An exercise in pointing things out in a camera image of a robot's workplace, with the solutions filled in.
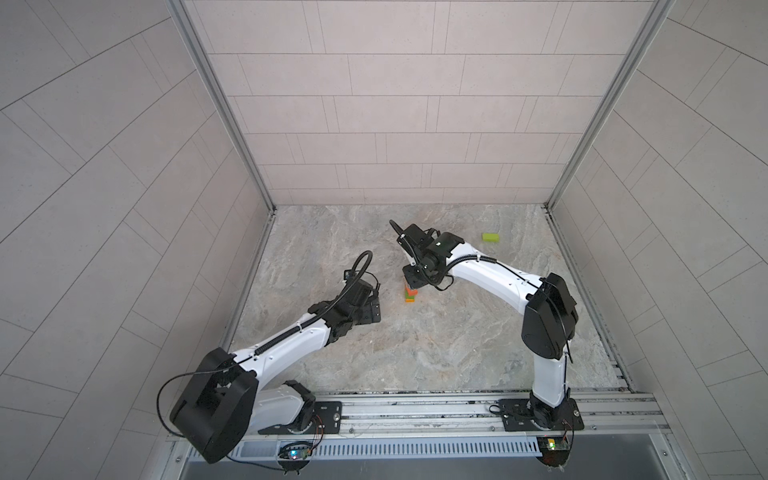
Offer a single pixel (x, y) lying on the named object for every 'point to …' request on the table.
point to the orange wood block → (410, 300)
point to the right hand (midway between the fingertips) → (411, 281)
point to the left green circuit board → (294, 456)
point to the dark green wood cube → (408, 296)
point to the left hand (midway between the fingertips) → (372, 304)
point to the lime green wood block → (491, 238)
